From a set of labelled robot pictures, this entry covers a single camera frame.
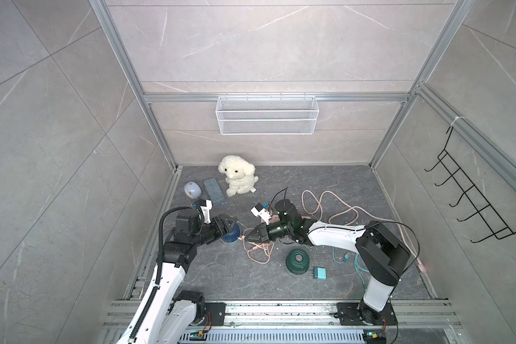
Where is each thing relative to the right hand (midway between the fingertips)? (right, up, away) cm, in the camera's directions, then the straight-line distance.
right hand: (248, 240), depth 77 cm
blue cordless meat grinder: (-6, +1, +4) cm, 7 cm away
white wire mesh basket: (+7, +54, +24) cm, 59 cm away
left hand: (-5, +8, -2) cm, 10 cm away
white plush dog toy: (-5, +25, +18) cm, 31 cm away
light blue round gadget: (-28, +18, +24) cm, 41 cm away
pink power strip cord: (+49, +10, +24) cm, 55 cm away
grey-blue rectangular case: (-19, +17, +29) cm, 39 cm away
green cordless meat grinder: (+18, -7, -2) cm, 19 cm away
